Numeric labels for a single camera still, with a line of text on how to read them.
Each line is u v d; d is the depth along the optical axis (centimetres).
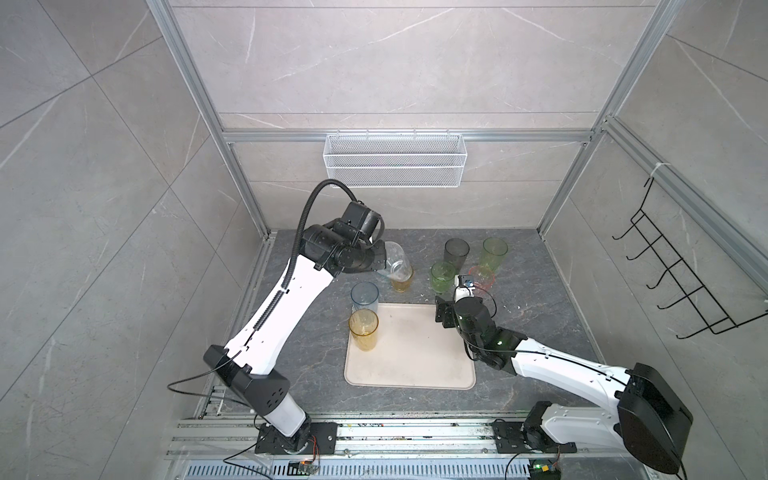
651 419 40
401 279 78
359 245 54
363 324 95
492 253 93
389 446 73
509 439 73
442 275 101
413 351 88
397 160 100
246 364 40
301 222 47
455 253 98
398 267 88
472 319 60
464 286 70
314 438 73
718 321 58
